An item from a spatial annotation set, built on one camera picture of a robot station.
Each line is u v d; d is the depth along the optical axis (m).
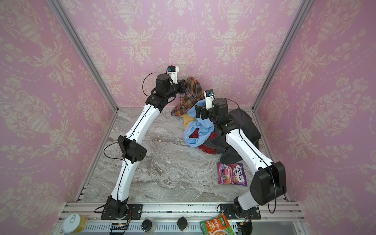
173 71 0.74
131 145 0.58
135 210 0.75
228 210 0.74
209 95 0.67
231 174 0.83
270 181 0.41
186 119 1.10
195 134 0.95
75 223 0.67
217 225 0.69
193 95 0.89
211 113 0.67
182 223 0.63
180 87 0.76
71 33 0.78
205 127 0.95
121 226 0.73
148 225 0.65
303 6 0.69
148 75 0.73
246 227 0.71
